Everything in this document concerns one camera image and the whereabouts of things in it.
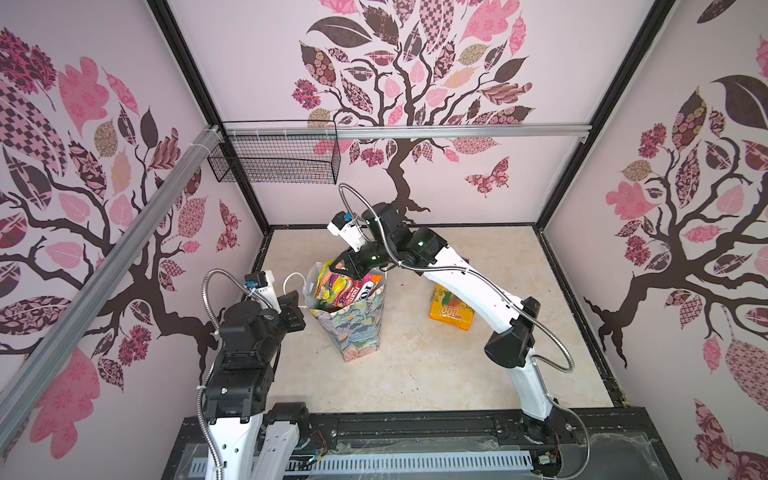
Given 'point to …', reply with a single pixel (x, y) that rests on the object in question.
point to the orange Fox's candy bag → (338, 289)
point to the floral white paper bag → (355, 328)
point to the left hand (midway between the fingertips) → (298, 298)
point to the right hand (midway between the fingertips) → (332, 262)
